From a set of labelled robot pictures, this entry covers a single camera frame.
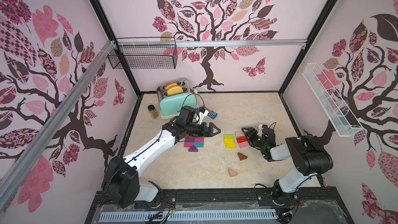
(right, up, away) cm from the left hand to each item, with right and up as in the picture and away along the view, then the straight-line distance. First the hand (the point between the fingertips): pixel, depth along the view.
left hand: (213, 135), depth 76 cm
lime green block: (+11, -5, +21) cm, 24 cm away
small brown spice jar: (-39, +11, +25) cm, 47 cm away
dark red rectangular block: (-14, -4, +17) cm, 23 cm away
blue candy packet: (+1, +9, +30) cm, 32 cm away
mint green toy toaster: (-26, +14, +18) cm, 35 cm away
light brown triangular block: (+10, -22, +6) cm, 25 cm away
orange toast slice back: (-27, +29, +23) cm, 45 cm away
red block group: (+19, -6, +18) cm, 26 cm away
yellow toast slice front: (-23, +25, +19) cm, 39 cm away
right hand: (+19, -3, +19) cm, 28 cm away
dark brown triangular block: (+17, -14, +10) cm, 24 cm away
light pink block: (+19, -8, +15) cm, 25 cm away
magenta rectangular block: (-8, -6, +17) cm, 20 cm away
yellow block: (+11, -7, +18) cm, 22 cm away
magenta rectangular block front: (-14, -9, +16) cm, 23 cm away
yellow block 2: (+12, -10, +17) cm, 23 cm away
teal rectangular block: (-7, -9, +16) cm, 20 cm away
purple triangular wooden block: (-11, -11, +14) cm, 21 cm away
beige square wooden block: (+18, -3, +20) cm, 27 cm away
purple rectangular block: (-14, -6, +17) cm, 23 cm away
